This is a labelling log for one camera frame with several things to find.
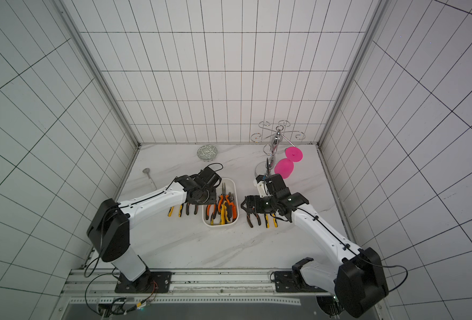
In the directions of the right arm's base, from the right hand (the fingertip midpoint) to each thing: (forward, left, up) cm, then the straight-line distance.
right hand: (243, 206), depth 80 cm
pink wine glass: (+18, -18, +4) cm, 26 cm away
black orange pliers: (+3, +27, -12) cm, 29 cm away
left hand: (+4, +16, -4) cm, 17 cm away
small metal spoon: (+24, +54, -11) cm, 61 cm away
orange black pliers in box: (+5, +6, -8) cm, 11 cm away
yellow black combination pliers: (-1, -11, -12) cm, 16 cm away
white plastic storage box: (+14, +7, -7) cm, 17 cm away
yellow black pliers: (-12, +20, +21) cm, 31 cm away
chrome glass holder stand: (+28, -11, -9) cm, 31 cm away
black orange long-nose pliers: (-1, -3, -12) cm, 12 cm away
